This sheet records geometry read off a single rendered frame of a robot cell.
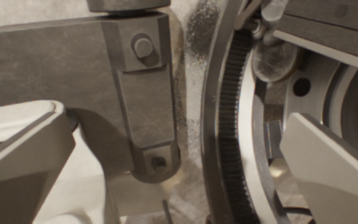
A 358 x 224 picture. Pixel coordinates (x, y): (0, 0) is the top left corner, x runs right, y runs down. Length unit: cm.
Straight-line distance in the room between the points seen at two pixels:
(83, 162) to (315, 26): 34
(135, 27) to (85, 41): 12
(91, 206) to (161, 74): 35
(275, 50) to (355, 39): 16
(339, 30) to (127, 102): 44
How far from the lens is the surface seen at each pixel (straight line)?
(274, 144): 45
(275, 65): 36
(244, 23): 34
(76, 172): 34
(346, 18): 23
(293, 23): 26
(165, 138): 61
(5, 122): 43
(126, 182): 98
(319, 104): 40
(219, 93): 39
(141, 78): 50
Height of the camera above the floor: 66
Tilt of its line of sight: 55 degrees down
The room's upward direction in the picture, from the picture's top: 149 degrees clockwise
